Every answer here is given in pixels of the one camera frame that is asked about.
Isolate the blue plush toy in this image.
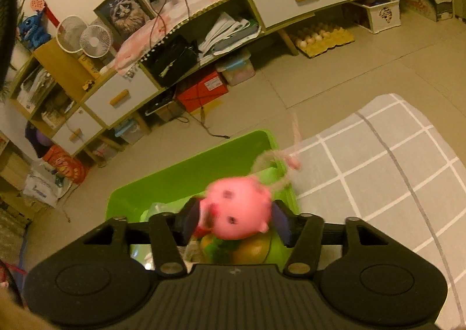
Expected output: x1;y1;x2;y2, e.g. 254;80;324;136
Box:
18;13;52;50

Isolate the white printed crate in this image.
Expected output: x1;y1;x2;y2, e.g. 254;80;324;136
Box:
351;0;401;35

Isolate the grey checked blanket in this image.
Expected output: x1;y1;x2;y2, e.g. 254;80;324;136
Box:
287;93;466;330

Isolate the pink pig toy with cord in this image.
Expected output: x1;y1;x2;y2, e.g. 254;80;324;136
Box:
198;113;303;241

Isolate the red box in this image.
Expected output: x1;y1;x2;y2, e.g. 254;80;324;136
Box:
176;71;229;112

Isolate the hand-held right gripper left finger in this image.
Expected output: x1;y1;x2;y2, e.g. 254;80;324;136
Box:
82;198;202;276

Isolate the yellow egg tray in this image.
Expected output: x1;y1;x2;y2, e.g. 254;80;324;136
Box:
289;22;355;58

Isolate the wooden cabinet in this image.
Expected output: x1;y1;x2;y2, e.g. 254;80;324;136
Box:
9;0;412;163

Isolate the clear storage box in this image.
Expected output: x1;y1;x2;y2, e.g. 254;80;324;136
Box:
216;49;255;86

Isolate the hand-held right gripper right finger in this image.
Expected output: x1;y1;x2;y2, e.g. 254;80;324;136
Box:
271;200;383;276

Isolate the yellow carton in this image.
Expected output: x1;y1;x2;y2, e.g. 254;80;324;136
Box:
77;55;100;78

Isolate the stack of papers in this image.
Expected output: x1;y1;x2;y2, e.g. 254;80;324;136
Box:
16;68;59;112

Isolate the orange toy pumpkin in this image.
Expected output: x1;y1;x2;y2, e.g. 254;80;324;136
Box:
198;233;272;265

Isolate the green plastic bin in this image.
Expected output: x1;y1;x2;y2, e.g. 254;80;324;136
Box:
105;129;301;265

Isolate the framed cat picture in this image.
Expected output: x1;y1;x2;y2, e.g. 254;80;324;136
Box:
93;0;158;43

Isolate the pile of folded clothes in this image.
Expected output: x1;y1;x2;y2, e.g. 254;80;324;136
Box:
198;12;261;61

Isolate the white plastic bag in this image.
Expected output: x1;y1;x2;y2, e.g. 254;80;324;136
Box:
24;166;64;207

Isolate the red gift bag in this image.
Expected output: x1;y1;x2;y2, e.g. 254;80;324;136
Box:
42;144;90;185

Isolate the black cable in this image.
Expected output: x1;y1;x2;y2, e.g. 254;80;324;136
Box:
147;0;232;140

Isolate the clear box blue lid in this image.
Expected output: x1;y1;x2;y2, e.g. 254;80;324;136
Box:
113;120;144;145

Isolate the black bag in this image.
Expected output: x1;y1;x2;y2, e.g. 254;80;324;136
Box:
140;35;200;88

